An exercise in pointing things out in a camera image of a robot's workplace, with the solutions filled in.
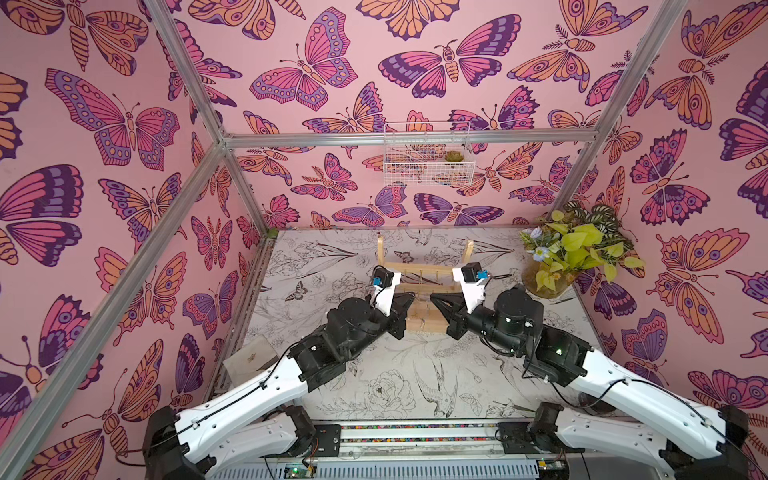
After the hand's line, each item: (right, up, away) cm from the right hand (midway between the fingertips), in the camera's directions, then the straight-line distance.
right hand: (434, 294), depth 64 cm
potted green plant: (+42, +12, +20) cm, 48 cm away
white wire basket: (+3, +41, +32) cm, 52 cm away
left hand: (-4, 0, +2) cm, 4 cm away
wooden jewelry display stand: (-2, -5, +3) cm, 6 cm away
